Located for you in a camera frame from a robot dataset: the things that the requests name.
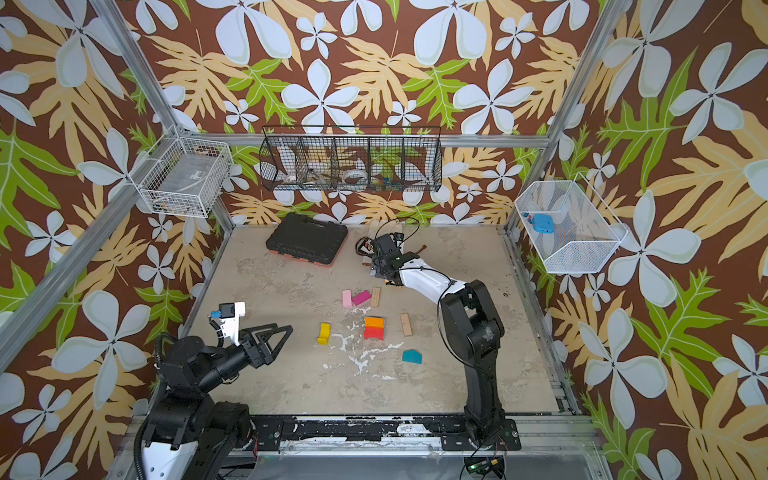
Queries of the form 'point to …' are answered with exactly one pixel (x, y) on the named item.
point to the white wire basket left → (187, 178)
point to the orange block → (374, 322)
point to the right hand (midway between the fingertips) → (386, 266)
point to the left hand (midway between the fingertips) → (282, 326)
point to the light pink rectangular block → (346, 299)
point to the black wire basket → (347, 158)
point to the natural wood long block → (406, 324)
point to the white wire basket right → (586, 233)
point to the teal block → (412, 356)
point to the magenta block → (360, 298)
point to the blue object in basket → (543, 223)
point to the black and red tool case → (307, 239)
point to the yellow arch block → (324, 332)
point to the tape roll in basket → (352, 179)
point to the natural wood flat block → (376, 294)
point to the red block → (370, 332)
